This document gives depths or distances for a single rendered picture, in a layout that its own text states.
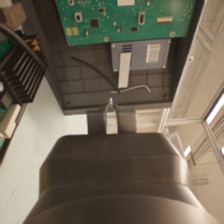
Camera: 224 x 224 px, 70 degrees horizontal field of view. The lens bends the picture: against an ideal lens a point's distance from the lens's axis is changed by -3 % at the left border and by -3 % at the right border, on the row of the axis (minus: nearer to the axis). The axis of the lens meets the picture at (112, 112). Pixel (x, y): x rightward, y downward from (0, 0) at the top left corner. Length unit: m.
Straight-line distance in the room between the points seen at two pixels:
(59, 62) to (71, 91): 0.05
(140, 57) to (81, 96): 0.12
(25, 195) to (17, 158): 0.04
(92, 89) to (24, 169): 0.17
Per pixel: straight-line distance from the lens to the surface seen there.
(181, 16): 0.24
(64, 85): 0.30
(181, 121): 1.68
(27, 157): 0.21
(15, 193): 0.20
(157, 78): 0.30
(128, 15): 0.22
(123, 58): 0.25
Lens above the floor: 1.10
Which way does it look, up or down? 2 degrees down
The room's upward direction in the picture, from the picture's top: 86 degrees clockwise
